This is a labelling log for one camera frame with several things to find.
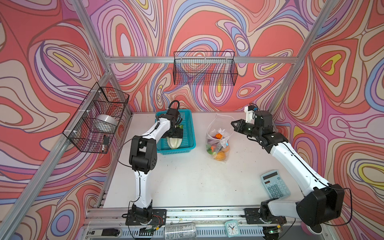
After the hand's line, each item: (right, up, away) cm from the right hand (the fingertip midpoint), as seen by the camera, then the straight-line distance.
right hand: (232, 125), depth 79 cm
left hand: (-33, -6, +20) cm, 39 cm away
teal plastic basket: (-24, -11, +23) cm, 35 cm away
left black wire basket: (-72, -2, -5) cm, 72 cm away
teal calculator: (+25, -33, +3) cm, 42 cm away
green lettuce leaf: (-33, -11, +14) cm, 38 cm away
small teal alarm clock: (-2, -49, -10) cm, 50 cm away
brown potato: (-4, -19, +10) cm, 22 cm away
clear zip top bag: (-4, +1, +5) cm, 6 cm away
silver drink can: (-26, -47, -13) cm, 56 cm away
